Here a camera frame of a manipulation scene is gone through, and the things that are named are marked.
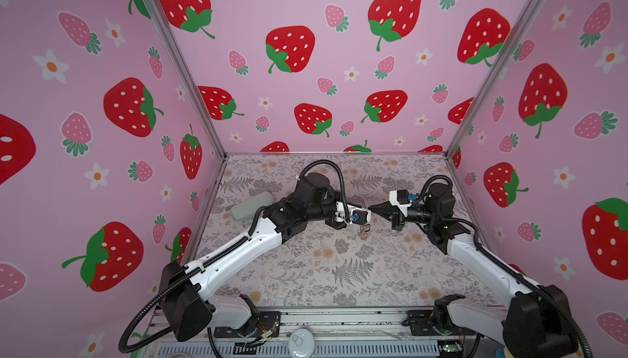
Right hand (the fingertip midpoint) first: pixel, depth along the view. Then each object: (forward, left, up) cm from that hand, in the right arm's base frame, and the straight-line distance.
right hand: (369, 207), depth 72 cm
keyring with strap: (-4, +1, -9) cm, 10 cm away
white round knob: (-34, +16, -19) cm, 43 cm away
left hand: (0, +4, +4) cm, 5 cm away
